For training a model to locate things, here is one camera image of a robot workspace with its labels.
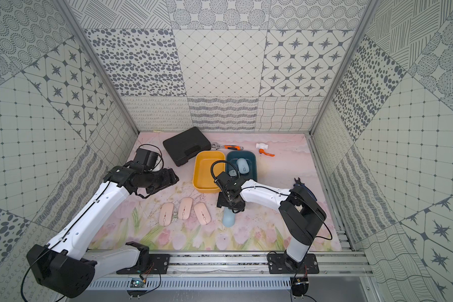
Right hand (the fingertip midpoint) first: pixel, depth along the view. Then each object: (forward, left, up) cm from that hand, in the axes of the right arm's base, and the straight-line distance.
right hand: (228, 207), depth 86 cm
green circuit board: (-29, +35, -4) cm, 45 cm away
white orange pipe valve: (+38, -19, 0) cm, 43 cm away
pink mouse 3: (-3, +12, -1) cm, 12 cm away
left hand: (+4, +21, +17) cm, 27 cm away
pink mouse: (-3, +29, -1) cm, 29 cm away
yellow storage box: (+16, +14, -3) cm, 21 cm away
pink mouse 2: (-1, +20, 0) cm, 20 cm away
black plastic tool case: (+37, +26, +3) cm, 45 cm away
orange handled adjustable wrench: (+41, +3, -3) cm, 41 cm away
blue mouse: (-4, 0, -2) cm, 4 cm away
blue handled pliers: (+16, -36, -3) cm, 40 cm away
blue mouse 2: (+23, -7, 0) cm, 25 cm away
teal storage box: (+29, -12, +1) cm, 31 cm away
